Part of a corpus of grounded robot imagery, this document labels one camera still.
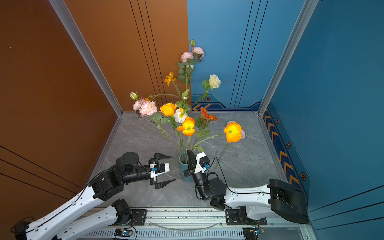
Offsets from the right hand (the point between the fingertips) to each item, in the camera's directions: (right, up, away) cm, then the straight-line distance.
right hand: (187, 151), depth 65 cm
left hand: (-7, -6, 0) cm, 9 cm away
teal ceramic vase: (-2, -7, +5) cm, 9 cm away
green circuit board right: (+30, -40, +5) cm, 50 cm away
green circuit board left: (-31, -40, +6) cm, 51 cm away
